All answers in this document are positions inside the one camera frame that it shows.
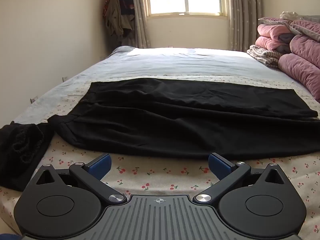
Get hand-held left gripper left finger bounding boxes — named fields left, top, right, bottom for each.
left=34, top=153, right=127, bottom=205

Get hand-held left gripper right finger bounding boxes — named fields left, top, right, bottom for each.
left=193, top=152, right=288, bottom=205

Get black pants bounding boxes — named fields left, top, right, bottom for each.
left=47, top=78, right=320, bottom=160

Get cherry print bed sheet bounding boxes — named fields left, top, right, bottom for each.
left=0, top=74, right=320, bottom=240

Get black knitted garment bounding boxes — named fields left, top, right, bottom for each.
left=0, top=121, right=54, bottom=193

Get light grey bed sheet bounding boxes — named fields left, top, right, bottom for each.
left=10, top=45, right=303, bottom=125

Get striped folded blanket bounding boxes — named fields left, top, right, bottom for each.
left=247, top=44, right=281, bottom=68

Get mauve velvet quilt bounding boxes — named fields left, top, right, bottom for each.
left=278, top=34, right=320, bottom=101

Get grey folded cloth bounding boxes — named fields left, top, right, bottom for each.
left=278, top=33, right=296, bottom=54

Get pink folded blanket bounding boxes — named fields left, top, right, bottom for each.
left=255, top=24, right=295, bottom=53

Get red patterned scarf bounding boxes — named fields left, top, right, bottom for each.
left=102, top=0, right=116, bottom=18

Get mauve quilt with grey lining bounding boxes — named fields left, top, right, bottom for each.
left=257, top=17, right=320, bottom=42

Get white crumpled cloth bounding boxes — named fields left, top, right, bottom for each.
left=279, top=11, right=305, bottom=21

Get dark hanging jacket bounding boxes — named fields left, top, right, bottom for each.
left=115, top=0, right=135, bottom=30

